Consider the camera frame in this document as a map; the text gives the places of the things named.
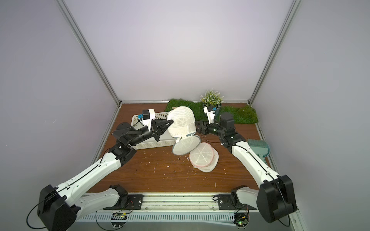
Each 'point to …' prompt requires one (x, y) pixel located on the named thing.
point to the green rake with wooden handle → (173, 108)
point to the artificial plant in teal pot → (212, 99)
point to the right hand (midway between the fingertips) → (194, 121)
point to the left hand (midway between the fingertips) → (172, 122)
